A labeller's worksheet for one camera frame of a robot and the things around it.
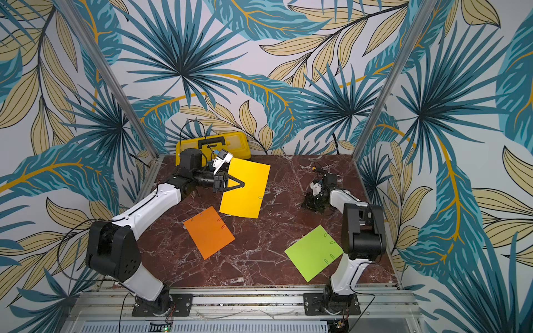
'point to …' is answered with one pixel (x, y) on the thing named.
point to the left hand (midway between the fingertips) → (241, 186)
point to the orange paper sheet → (209, 232)
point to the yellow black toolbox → (237, 143)
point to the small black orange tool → (314, 168)
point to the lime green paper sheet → (314, 252)
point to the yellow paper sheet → (245, 200)
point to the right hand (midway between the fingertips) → (304, 204)
